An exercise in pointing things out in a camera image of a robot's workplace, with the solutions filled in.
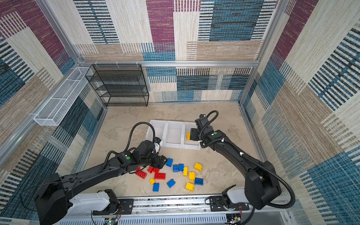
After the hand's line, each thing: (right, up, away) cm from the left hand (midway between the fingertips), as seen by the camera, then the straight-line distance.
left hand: (164, 157), depth 80 cm
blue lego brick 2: (+6, -7, +3) cm, 10 cm away
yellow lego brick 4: (+16, -11, +1) cm, 19 cm away
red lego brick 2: (-5, -8, +3) cm, 10 cm away
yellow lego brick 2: (+20, -7, +5) cm, 22 cm away
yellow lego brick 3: (+12, -9, +1) cm, 15 cm away
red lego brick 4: (-3, -11, +2) cm, 12 cm away
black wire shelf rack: (-38, +47, +29) cm, 67 cm away
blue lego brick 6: (-5, -17, 0) cm, 17 cm away
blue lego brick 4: (+19, -14, +1) cm, 24 cm away
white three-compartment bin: (+4, +10, +22) cm, 25 cm away
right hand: (+19, +12, +6) cm, 23 cm away
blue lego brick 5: (+4, -15, +1) cm, 16 cm away
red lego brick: (-9, -8, +4) cm, 13 cm away
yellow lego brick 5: (+14, -15, -2) cm, 21 cm away
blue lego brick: (+3, -4, +6) cm, 8 cm away
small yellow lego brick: (-7, -14, +1) cm, 16 cm away
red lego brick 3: (-13, -11, +3) cm, 18 cm away
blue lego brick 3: (+9, -7, +4) cm, 12 cm away
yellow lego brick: (+14, +10, +19) cm, 26 cm away
